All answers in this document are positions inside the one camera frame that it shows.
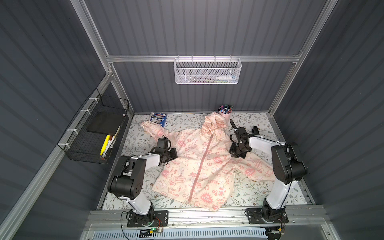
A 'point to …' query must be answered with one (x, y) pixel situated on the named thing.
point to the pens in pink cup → (226, 109)
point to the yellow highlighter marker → (105, 144)
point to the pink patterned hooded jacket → (203, 173)
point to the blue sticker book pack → (160, 118)
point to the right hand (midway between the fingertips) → (233, 154)
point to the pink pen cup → (226, 116)
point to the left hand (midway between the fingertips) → (178, 154)
